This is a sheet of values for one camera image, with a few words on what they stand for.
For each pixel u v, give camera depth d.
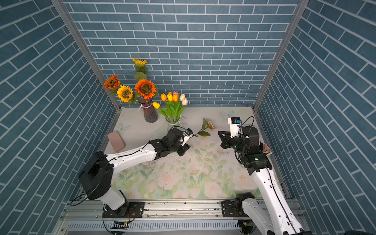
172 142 0.66
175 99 0.84
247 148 0.53
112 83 0.77
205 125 1.05
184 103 0.85
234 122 0.62
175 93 0.87
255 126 1.11
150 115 1.08
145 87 0.75
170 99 0.85
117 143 0.97
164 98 0.85
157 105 0.84
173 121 0.96
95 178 0.43
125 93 0.74
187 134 0.75
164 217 0.72
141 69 0.92
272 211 0.40
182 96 0.86
